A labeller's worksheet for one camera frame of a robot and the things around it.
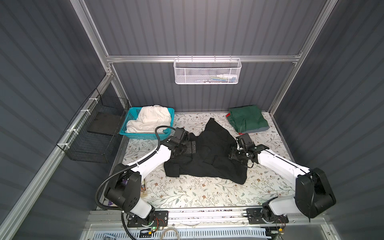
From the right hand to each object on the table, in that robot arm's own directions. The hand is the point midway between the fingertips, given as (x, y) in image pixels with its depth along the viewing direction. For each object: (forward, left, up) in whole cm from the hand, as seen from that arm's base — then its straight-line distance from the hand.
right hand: (232, 156), depth 89 cm
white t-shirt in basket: (+33, +57, 0) cm, 66 cm away
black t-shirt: (0, +12, -4) cm, 13 cm away
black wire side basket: (0, +73, +23) cm, 76 cm away
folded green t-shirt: (+30, -15, +1) cm, 34 cm away
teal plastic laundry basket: (+32, +71, +4) cm, 78 cm away
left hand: (+3, +26, +5) cm, 26 cm away
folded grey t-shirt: (+22, -22, -4) cm, 31 cm away
